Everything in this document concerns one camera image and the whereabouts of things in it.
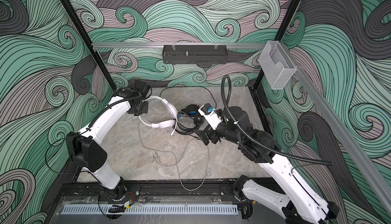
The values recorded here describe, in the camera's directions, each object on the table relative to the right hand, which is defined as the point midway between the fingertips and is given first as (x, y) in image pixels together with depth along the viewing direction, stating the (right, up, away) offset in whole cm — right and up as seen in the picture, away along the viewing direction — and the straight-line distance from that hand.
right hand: (203, 122), depth 61 cm
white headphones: (-19, -3, +17) cm, 25 cm away
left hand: (-33, +4, +21) cm, 40 cm away
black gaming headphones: (-4, +2, +36) cm, 37 cm away
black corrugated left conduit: (-70, +3, +48) cm, 85 cm away
